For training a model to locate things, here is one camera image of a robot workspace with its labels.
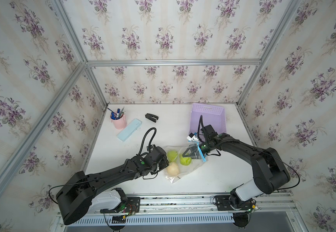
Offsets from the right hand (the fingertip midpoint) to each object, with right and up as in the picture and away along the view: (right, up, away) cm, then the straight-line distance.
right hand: (188, 157), depth 80 cm
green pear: (-9, 0, +3) cm, 10 cm away
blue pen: (-48, +26, +21) cm, 58 cm away
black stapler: (-27, +24, +30) cm, 47 cm away
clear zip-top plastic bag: (-2, -10, +7) cm, 12 cm away
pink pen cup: (-46, +18, +20) cm, 53 cm away
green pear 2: (-2, -1, -3) cm, 4 cm away
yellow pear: (-9, -7, 0) cm, 11 cm away
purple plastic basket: (+22, +24, +30) cm, 44 cm away
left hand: (-11, -5, +1) cm, 12 cm away
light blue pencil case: (-43, +11, +21) cm, 49 cm away
